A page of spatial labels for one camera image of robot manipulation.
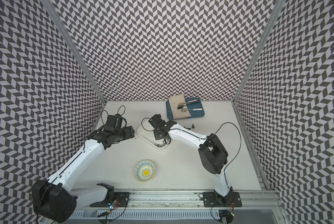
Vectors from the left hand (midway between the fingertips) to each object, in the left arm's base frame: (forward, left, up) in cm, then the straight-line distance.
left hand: (128, 134), depth 82 cm
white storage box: (-3, -12, +7) cm, 14 cm away
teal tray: (+36, -44, -14) cm, 58 cm away
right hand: (+3, -19, -6) cm, 21 cm away
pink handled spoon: (+37, -34, -13) cm, 52 cm away
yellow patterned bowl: (-17, -9, -15) cm, 24 cm away
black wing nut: (+15, -41, -15) cm, 46 cm away
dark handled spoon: (+34, -32, -13) cm, 49 cm away
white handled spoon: (+31, -37, -14) cm, 50 cm away
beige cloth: (+42, -27, -13) cm, 52 cm away
